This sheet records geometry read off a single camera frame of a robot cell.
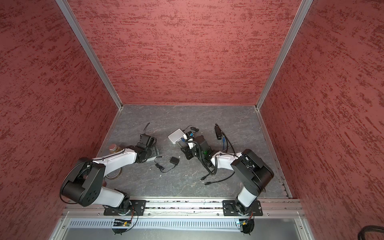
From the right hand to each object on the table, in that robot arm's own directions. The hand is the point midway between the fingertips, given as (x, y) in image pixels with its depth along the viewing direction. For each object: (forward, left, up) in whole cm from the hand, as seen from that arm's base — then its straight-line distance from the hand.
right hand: (181, 151), depth 88 cm
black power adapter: (-3, +5, -5) cm, 8 cm away
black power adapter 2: (+21, -9, -6) cm, 24 cm away
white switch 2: (+15, +4, -5) cm, 16 cm away
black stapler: (+16, -25, -4) cm, 30 cm away
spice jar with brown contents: (0, +39, +5) cm, 39 cm away
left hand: (+2, +19, -6) cm, 20 cm away
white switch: (-3, +19, -3) cm, 19 cm away
